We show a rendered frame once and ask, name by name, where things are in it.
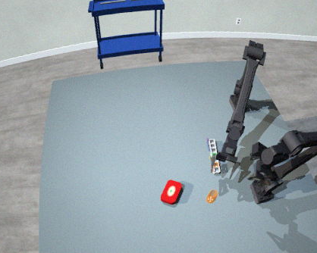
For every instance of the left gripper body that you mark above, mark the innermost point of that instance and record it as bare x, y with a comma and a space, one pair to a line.
260, 169

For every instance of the white weekly pill organiser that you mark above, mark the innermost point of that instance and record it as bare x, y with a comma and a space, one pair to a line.
212, 149

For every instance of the orange translucent pill bottle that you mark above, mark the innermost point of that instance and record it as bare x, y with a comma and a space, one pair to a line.
212, 196

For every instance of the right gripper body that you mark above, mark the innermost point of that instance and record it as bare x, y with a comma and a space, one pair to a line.
222, 156

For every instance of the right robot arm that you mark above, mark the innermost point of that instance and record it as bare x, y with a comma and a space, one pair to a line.
243, 88

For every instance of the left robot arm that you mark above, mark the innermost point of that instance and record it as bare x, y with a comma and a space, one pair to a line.
289, 146

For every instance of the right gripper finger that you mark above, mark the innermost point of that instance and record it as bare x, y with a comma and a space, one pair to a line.
213, 161
234, 168

